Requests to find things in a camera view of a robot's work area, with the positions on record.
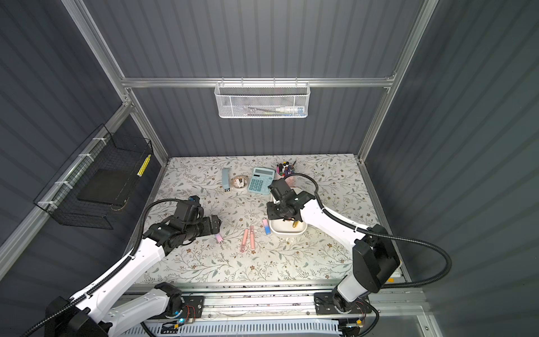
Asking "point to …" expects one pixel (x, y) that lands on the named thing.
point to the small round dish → (239, 181)
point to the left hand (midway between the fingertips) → (211, 224)
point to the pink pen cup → (284, 170)
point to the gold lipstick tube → (295, 223)
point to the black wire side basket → (97, 182)
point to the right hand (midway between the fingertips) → (274, 210)
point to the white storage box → (282, 227)
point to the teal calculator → (261, 178)
